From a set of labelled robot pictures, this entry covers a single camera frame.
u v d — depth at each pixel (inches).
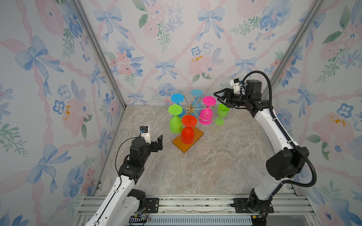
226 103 28.5
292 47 33.0
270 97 21.7
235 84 28.4
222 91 28.2
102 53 34.6
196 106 34.4
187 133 29.0
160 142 27.7
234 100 27.3
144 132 25.5
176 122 30.2
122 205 17.8
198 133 40.5
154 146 27.1
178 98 30.8
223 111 37.6
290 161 18.0
